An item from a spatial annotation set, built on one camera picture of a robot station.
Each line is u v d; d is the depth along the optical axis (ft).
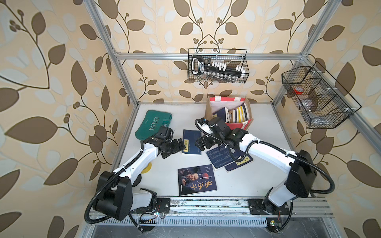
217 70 2.73
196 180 2.70
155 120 3.43
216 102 3.07
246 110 2.99
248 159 2.92
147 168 2.79
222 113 3.05
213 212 2.42
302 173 1.38
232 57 2.99
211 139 1.87
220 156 2.97
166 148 2.24
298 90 2.64
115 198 1.35
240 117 2.94
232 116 3.04
